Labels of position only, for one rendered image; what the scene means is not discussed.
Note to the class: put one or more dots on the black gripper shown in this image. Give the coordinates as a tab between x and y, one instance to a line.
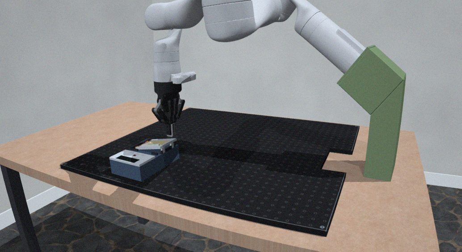
169	106

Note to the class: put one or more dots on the blue-grey dock with white console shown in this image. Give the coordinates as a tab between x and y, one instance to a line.
140	164

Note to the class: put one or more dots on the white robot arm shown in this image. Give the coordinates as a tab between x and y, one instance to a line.
232	20

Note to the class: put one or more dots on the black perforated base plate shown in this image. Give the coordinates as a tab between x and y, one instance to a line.
258	168

